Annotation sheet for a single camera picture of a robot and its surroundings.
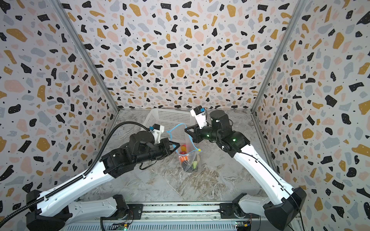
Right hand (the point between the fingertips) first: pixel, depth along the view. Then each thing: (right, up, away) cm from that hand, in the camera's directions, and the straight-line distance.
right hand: (182, 128), depth 65 cm
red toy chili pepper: (0, -11, +1) cm, 11 cm away
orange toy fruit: (0, -15, +4) cm, 15 cm away
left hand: (0, -6, -3) cm, 7 cm away
